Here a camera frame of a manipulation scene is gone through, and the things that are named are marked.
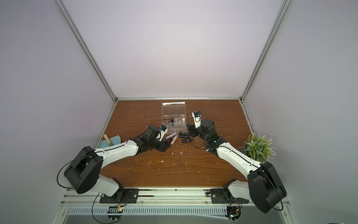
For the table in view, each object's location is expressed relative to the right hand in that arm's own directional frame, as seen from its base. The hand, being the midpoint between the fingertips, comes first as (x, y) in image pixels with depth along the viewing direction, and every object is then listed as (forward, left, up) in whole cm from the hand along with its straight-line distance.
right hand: (192, 119), depth 82 cm
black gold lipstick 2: (-2, +5, -18) cm, 18 cm away
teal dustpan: (-5, +55, -19) cm, 58 cm away
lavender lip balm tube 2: (-1, +14, -18) cm, 23 cm away
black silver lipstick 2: (-4, +3, -19) cm, 19 cm away
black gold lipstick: (+1, +6, -19) cm, 20 cm away
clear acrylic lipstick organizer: (+11, +13, -11) cm, 20 cm away
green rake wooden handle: (-9, +56, -17) cm, 59 cm away
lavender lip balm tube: (+8, +12, -17) cm, 22 cm away
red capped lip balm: (+8, +9, -16) cm, 20 cm away
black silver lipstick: (+9, +14, -15) cm, 23 cm away
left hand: (-9, +16, -14) cm, 23 cm away
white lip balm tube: (+10, +6, -15) cm, 19 cm away
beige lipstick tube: (-4, +13, -18) cm, 23 cm away
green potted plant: (-15, -36, -4) cm, 40 cm away
